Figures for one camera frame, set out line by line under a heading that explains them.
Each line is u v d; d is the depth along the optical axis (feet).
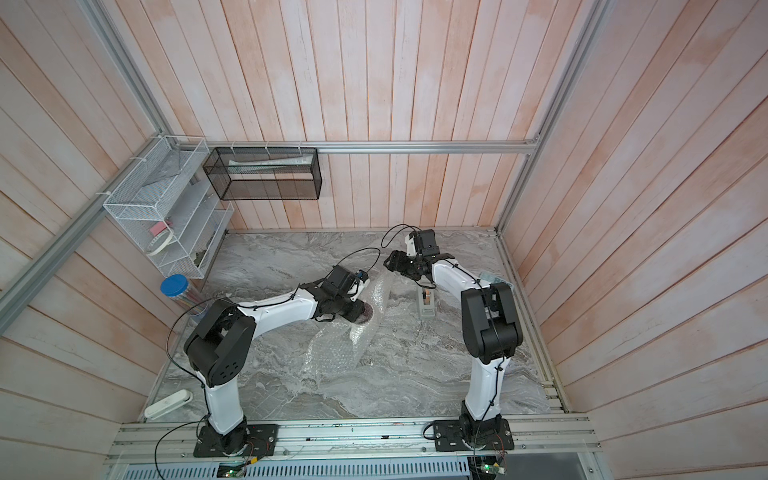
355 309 2.75
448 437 2.39
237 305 1.73
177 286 2.66
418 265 2.47
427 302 3.13
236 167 2.91
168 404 2.50
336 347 2.89
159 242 2.67
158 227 2.68
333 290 2.40
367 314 2.89
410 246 2.96
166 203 2.54
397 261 2.88
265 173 3.50
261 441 2.39
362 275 2.80
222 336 1.78
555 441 2.41
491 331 1.71
